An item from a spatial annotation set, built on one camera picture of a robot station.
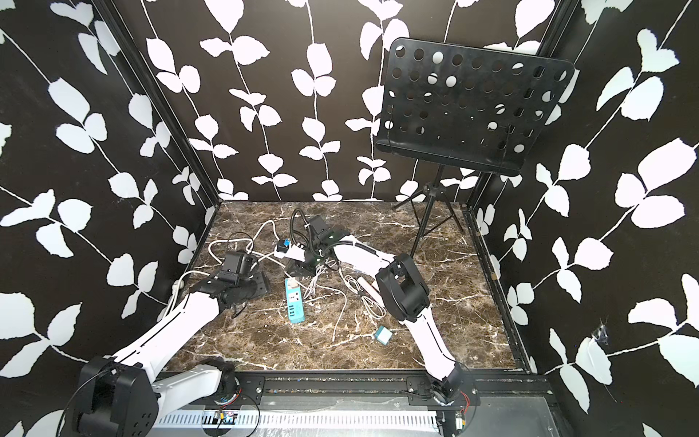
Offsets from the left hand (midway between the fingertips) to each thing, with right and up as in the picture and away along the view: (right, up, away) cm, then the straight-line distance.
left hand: (265, 279), depth 86 cm
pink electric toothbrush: (+36, -3, +7) cm, 37 cm away
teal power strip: (+9, -8, +3) cm, 12 cm away
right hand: (+7, +4, +1) cm, 8 cm away
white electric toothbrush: (+35, -5, +7) cm, 36 cm away
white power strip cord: (-23, +4, +15) cm, 27 cm away
